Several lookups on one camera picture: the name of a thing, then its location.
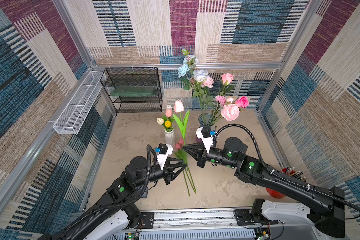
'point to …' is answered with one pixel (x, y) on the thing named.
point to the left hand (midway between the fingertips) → (184, 164)
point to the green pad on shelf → (132, 92)
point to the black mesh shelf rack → (134, 77)
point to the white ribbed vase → (169, 138)
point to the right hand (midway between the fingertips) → (185, 149)
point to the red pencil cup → (290, 171)
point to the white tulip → (160, 120)
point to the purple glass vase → (205, 120)
